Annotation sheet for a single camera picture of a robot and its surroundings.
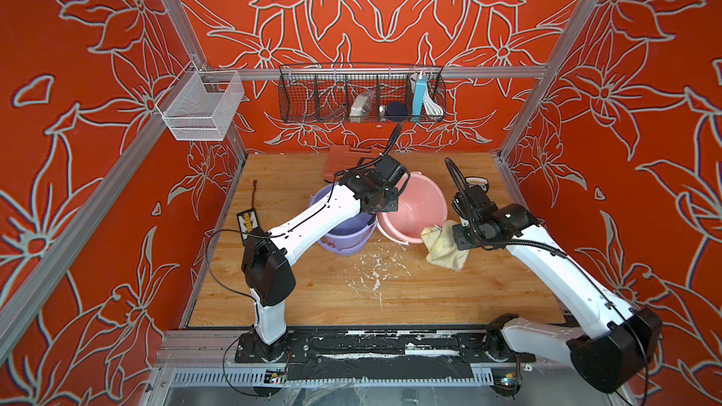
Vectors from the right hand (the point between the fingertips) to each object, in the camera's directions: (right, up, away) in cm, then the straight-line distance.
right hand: (458, 235), depth 77 cm
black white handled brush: (+20, +15, +33) cm, 41 cm away
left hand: (-19, +10, +4) cm, 22 cm away
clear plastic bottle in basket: (-27, +40, +15) cm, 51 cm away
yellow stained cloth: (-5, -3, -1) cm, 6 cm away
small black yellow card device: (-68, +1, +20) cm, 71 cm away
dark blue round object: (-15, +40, +20) cm, 47 cm away
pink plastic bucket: (-6, +7, +20) cm, 22 cm away
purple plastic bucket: (-31, 0, -1) cm, 31 cm away
